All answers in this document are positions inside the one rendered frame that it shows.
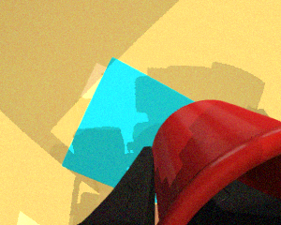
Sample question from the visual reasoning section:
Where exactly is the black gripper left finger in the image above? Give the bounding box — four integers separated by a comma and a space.
78, 146, 155, 225

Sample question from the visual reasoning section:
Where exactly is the red cup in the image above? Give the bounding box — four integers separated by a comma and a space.
152, 100, 281, 225

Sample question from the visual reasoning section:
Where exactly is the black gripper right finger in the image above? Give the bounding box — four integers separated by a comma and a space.
186, 180, 281, 225

